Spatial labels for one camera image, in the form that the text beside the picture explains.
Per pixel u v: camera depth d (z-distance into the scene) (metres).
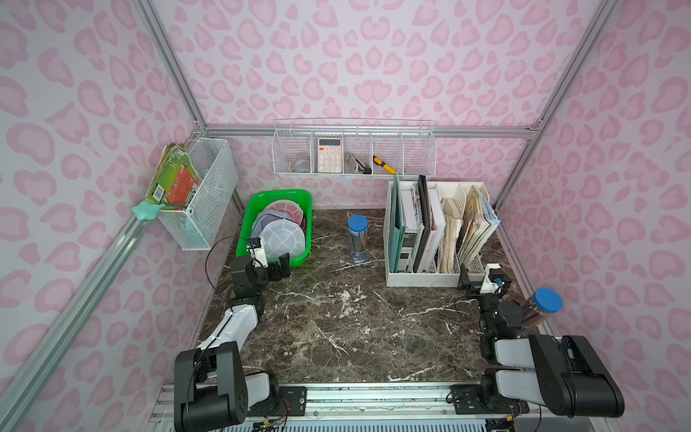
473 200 0.92
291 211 1.14
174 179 0.72
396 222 0.77
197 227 0.73
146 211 0.63
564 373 0.43
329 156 0.95
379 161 0.98
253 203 1.11
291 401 0.73
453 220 0.87
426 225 0.75
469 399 0.72
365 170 0.91
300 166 0.98
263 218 0.98
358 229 0.88
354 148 1.02
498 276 0.69
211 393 0.41
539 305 0.71
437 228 0.78
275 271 0.78
